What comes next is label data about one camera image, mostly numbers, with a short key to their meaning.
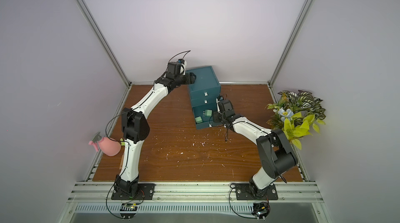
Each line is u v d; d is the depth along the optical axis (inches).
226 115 27.5
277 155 17.5
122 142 34.9
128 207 28.1
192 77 35.1
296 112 29.3
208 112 39.0
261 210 27.4
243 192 28.5
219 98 32.6
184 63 34.2
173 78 29.3
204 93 35.3
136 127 22.4
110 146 28.1
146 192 28.6
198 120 38.2
